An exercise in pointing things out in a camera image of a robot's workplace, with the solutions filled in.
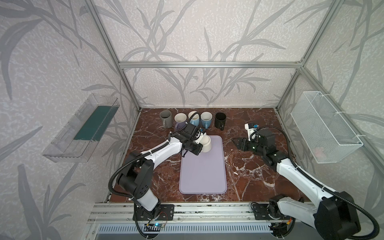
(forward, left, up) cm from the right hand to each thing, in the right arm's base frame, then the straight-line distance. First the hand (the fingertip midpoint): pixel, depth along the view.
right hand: (235, 134), depth 82 cm
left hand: (-1, +19, -9) cm, 21 cm away
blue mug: (+21, +16, -11) cm, 29 cm away
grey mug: (+21, +44, -9) cm, 49 cm away
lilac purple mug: (+21, +35, -12) cm, 42 cm away
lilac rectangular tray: (-15, +17, -18) cm, 29 cm away
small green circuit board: (-40, +41, -17) cm, 60 cm away
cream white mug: (-1, +16, -6) cm, 18 cm away
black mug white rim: (+19, +6, -11) cm, 23 cm away
